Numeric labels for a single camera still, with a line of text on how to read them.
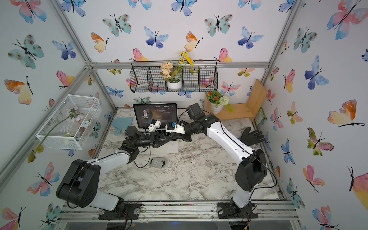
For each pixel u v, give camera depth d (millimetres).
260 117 1096
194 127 655
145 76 986
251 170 438
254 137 1014
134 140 683
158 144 714
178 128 656
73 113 726
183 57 814
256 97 988
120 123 1173
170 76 825
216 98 959
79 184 435
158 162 867
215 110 1009
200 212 751
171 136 755
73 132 679
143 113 998
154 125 755
